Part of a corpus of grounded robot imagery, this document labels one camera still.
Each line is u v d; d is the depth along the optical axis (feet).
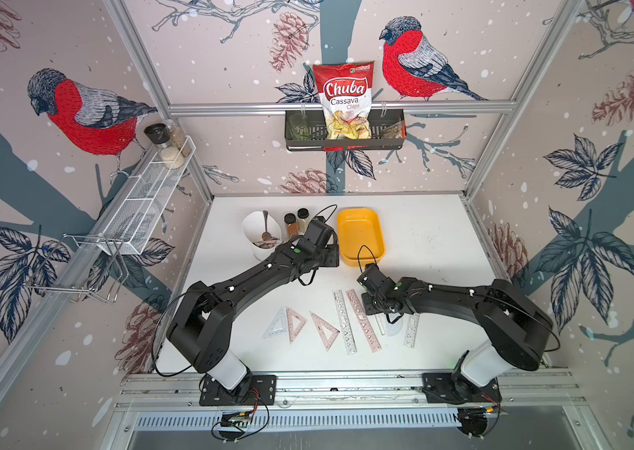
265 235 3.30
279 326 2.81
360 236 3.54
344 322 2.81
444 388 2.39
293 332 2.75
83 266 1.92
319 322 2.81
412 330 2.76
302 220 3.38
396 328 2.79
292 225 3.31
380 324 2.79
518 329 1.46
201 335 1.42
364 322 2.81
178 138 2.80
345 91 2.67
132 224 2.68
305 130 3.02
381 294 2.25
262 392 2.40
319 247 2.21
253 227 3.04
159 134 2.55
